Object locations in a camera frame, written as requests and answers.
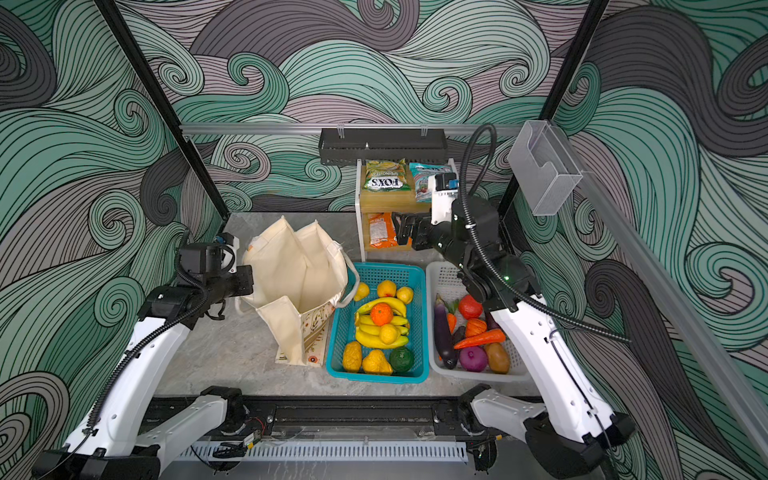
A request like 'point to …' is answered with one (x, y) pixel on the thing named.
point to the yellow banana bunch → (368, 333)
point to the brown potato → (498, 358)
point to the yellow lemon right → (405, 294)
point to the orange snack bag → (382, 231)
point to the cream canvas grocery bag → (300, 278)
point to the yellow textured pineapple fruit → (352, 356)
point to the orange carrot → (485, 338)
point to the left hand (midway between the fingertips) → (250, 270)
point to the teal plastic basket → (417, 347)
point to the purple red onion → (473, 358)
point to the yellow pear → (376, 363)
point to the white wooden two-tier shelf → (370, 202)
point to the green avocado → (401, 360)
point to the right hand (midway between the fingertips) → (413, 213)
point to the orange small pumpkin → (475, 327)
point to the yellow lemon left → (363, 291)
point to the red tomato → (469, 307)
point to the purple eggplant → (443, 334)
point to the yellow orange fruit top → (386, 287)
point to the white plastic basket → (433, 358)
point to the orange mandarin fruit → (381, 314)
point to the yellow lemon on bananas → (389, 334)
